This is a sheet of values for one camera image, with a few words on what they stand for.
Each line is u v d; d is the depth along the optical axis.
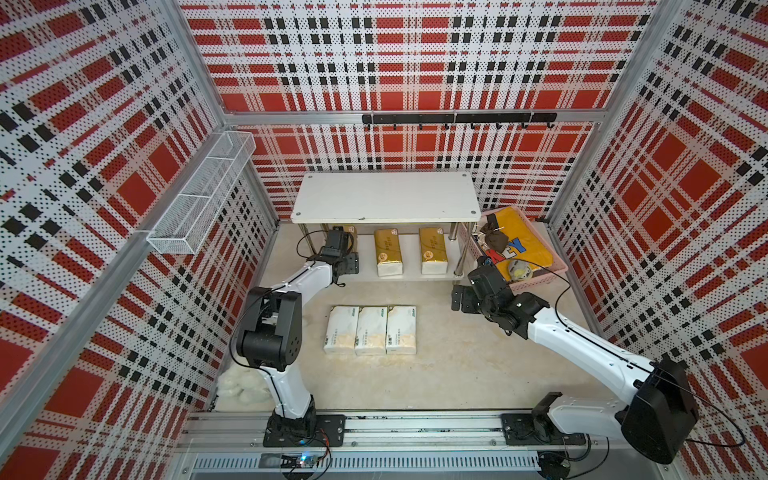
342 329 0.86
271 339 0.49
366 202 0.79
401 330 0.86
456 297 0.75
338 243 0.77
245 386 0.73
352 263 0.89
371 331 0.86
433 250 0.95
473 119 0.90
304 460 0.69
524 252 1.01
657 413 0.39
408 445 0.73
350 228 0.99
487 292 0.62
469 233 1.10
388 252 0.94
